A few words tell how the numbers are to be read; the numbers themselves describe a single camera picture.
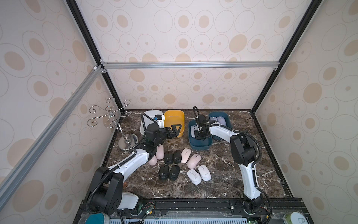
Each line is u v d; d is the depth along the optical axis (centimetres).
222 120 109
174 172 83
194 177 83
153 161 89
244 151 57
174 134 73
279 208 75
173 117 117
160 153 92
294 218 66
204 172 83
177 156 90
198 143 97
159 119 74
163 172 84
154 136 64
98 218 63
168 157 90
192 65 92
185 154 92
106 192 41
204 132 79
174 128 73
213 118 112
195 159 89
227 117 110
